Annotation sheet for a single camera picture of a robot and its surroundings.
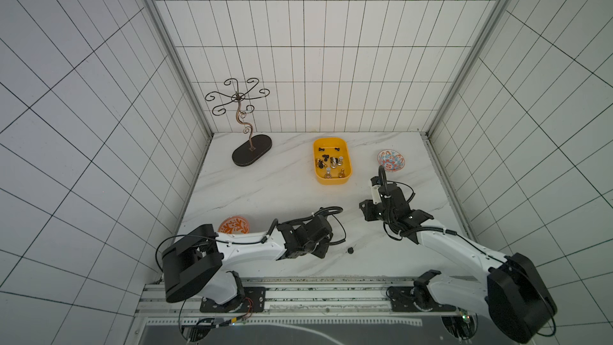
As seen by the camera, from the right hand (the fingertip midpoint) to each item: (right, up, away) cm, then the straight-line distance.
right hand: (361, 199), depth 87 cm
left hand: (-17, -15, -5) cm, 23 cm away
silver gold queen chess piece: (-11, +8, +14) cm, 20 cm away
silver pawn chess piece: (-5, +14, +19) cm, 24 cm away
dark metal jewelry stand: (-42, +22, +26) cm, 55 cm away
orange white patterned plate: (-48, -9, -1) cm, 49 cm away
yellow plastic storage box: (-9, +14, +18) cm, 25 cm away
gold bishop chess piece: (-5, +8, +15) cm, 18 cm away
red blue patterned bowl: (+18, +14, +19) cm, 30 cm away
